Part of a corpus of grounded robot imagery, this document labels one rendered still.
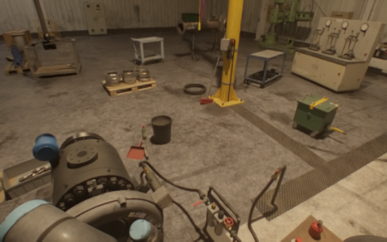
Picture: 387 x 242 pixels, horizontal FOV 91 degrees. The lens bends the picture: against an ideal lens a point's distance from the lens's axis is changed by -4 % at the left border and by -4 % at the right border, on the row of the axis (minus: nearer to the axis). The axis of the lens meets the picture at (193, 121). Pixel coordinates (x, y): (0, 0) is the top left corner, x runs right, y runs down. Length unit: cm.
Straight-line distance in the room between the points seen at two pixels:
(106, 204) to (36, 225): 71
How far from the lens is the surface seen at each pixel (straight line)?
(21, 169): 336
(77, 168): 165
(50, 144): 177
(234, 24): 417
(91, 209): 125
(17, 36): 993
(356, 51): 682
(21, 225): 58
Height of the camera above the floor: 190
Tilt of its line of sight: 30 degrees down
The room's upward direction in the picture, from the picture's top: 1 degrees clockwise
